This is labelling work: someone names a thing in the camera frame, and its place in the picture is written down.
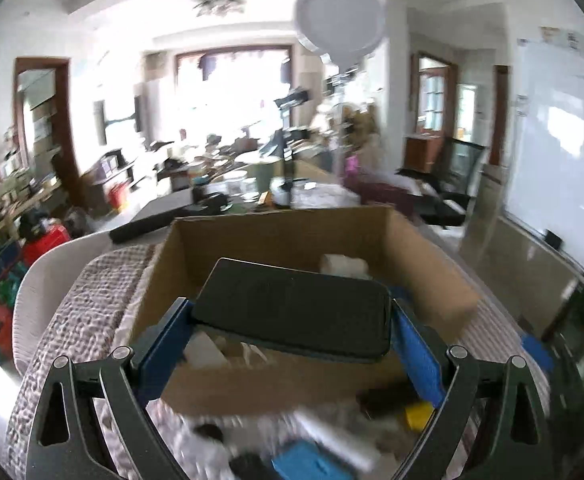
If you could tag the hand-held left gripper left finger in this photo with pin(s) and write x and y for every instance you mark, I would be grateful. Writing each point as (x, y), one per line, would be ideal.
(162, 355)

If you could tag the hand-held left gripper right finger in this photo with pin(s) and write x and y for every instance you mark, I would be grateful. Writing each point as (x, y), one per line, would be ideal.
(419, 360)

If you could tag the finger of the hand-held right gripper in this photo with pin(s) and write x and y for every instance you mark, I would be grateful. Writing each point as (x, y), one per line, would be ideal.
(536, 352)

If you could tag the black rectangular case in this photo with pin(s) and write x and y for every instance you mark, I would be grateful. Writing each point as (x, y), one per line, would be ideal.
(292, 305)

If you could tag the brown cardboard box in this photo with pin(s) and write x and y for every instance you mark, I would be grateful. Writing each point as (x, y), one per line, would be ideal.
(282, 237)

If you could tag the black small object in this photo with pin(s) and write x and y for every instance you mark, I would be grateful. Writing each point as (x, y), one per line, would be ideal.
(386, 401)

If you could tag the yellow small block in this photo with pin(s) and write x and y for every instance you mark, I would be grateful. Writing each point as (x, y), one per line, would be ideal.
(419, 416)

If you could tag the quilted leaf print bedspread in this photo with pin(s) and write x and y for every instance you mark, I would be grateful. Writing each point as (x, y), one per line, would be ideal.
(92, 280)

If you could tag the white long tube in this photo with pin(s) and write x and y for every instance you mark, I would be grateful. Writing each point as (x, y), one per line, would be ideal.
(337, 440)

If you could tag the black long table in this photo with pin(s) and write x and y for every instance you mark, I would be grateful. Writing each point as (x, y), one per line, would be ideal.
(162, 220)

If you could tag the white ribbed chair back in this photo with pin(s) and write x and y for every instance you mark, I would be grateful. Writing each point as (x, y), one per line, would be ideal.
(37, 280)

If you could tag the blue flat box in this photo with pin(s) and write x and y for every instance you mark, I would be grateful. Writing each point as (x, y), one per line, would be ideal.
(312, 462)

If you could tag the red container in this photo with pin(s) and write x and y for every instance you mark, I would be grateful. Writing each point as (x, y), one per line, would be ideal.
(47, 240)

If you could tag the black office chair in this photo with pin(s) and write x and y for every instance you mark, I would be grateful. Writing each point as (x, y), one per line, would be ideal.
(459, 180)

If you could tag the whiteboard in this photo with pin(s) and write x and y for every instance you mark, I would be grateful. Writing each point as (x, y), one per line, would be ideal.
(561, 150)

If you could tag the wooden framed doorway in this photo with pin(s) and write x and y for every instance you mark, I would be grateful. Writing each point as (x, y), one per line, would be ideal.
(69, 125)

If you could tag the wooden glass door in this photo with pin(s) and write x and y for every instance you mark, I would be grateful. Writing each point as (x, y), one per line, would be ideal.
(434, 105)

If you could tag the white round lamp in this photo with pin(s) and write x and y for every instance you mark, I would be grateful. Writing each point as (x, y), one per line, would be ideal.
(339, 17)

